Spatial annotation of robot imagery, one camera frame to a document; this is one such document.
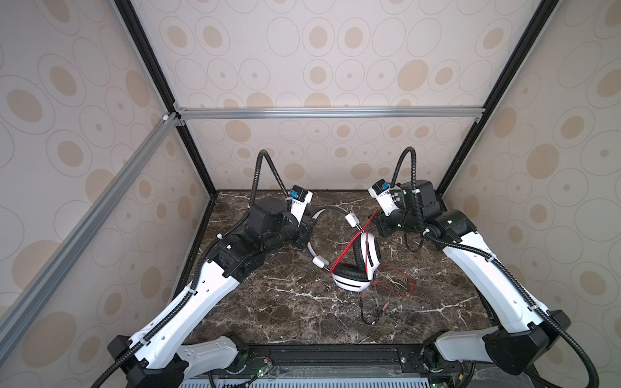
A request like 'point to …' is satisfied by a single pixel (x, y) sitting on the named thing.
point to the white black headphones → (348, 276)
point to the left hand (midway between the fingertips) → (322, 221)
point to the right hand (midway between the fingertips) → (372, 215)
